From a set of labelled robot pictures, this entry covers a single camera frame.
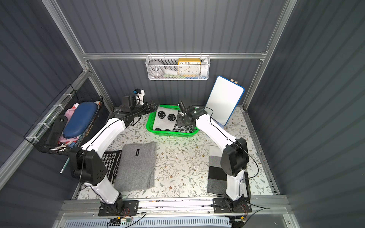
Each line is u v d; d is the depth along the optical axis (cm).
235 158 48
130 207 74
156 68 83
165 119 106
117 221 72
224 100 90
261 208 68
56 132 63
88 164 45
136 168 84
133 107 69
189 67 89
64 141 66
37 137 60
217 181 81
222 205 74
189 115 61
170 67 89
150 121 101
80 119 68
